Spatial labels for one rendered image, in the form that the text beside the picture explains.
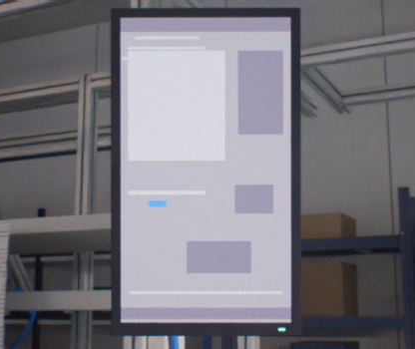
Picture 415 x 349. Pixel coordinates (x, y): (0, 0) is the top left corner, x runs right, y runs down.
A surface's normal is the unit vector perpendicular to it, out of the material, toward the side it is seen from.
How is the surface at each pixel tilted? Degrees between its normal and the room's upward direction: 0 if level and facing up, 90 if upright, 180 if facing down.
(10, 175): 90
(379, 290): 90
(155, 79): 101
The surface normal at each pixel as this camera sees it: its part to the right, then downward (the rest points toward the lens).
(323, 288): -0.43, -0.17
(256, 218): 0.00, 0.00
